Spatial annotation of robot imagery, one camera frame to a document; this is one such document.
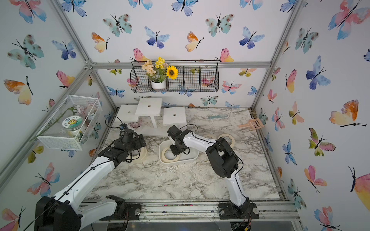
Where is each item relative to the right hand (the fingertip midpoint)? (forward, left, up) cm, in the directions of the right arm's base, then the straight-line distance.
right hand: (176, 149), depth 93 cm
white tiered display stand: (+14, +17, +19) cm, 29 cm away
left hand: (-1, +21, +13) cm, 25 cm away
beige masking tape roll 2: (-7, +20, +2) cm, 22 cm away
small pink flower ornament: (+13, +29, +7) cm, 32 cm away
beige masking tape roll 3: (+14, -31, -2) cm, 34 cm away
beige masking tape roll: (-7, +6, +1) cm, 10 cm away
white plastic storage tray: (-3, -11, -1) cm, 11 cm away
